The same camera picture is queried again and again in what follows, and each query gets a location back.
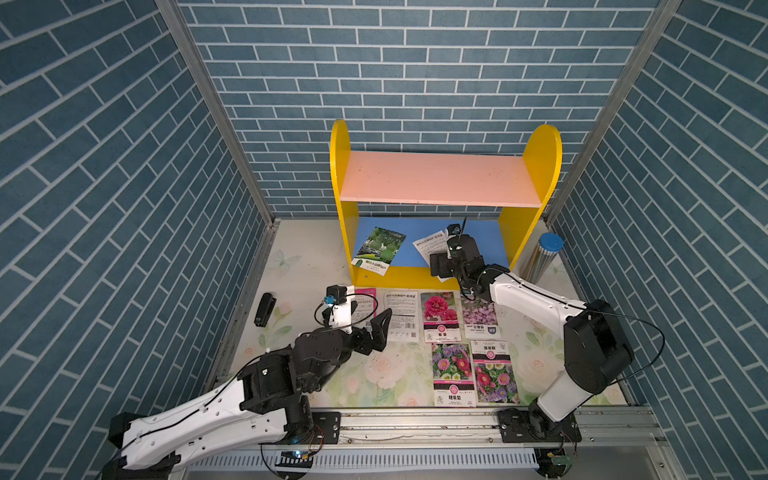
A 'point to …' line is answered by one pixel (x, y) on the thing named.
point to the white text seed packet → (404, 322)
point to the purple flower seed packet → (480, 319)
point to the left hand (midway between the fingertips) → (385, 313)
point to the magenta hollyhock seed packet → (441, 316)
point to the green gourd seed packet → (378, 251)
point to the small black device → (264, 309)
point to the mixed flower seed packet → (452, 370)
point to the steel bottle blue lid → (542, 256)
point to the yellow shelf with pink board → (395, 209)
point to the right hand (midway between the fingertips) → (446, 256)
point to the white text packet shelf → (432, 245)
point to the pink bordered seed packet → (366, 308)
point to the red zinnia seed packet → (494, 375)
